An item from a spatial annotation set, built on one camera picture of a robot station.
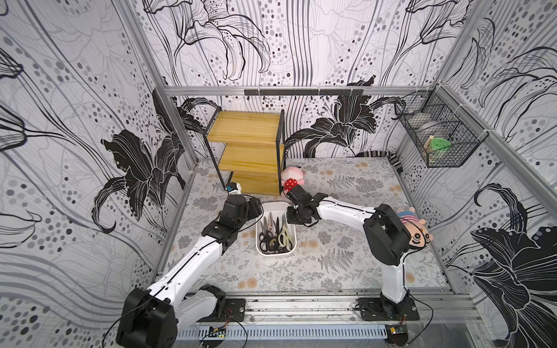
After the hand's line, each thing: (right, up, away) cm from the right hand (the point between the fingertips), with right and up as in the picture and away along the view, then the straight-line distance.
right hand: (290, 216), depth 94 cm
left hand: (-13, +6, -11) cm, 18 cm away
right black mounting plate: (+27, -27, -22) cm, 44 cm away
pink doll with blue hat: (+49, -5, -12) cm, 51 cm away
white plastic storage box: (-7, -7, -6) cm, 12 cm away
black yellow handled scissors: (-10, -10, -8) cm, 16 cm away
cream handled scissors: (-3, -8, -8) cm, 12 cm away
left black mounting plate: (-20, -29, -20) cm, 40 cm away
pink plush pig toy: (+1, +20, +11) cm, 23 cm away
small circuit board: (-25, -35, -22) cm, 49 cm away
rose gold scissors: (-9, -6, -3) cm, 11 cm away
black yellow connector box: (+35, -35, -23) cm, 54 cm away
